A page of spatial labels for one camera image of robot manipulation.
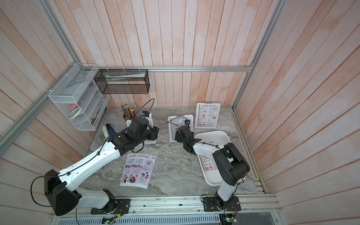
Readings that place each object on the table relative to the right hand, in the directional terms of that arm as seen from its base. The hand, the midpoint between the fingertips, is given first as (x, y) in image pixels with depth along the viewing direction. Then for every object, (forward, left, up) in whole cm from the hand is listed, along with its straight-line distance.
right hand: (181, 132), depth 96 cm
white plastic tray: (-27, -20, -9) cm, 35 cm away
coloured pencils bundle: (+13, +38, +6) cm, 41 cm away
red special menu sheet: (-19, +34, -7) cm, 40 cm away
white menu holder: (+3, -1, +14) cm, 14 cm away
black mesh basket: (+34, +45, +18) cm, 59 cm away
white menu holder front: (+13, -11, +7) cm, 19 cm away
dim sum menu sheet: (+1, +3, +9) cm, 10 cm away
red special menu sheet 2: (-25, +25, -7) cm, 36 cm away
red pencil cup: (+8, +39, +6) cm, 41 cm away
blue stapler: (+3, +53, -2) cm, 53 cm away
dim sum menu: (-19, -18, -7) cm, 27 cm away
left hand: (-10, +15, +15) cm, 24 cm away
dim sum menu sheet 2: (+13, -19, +3) cm, 23 cm away
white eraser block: (+1, +56, -3) cm, 56 cm away
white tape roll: (-1, +63, +21) cm, 66 cm away
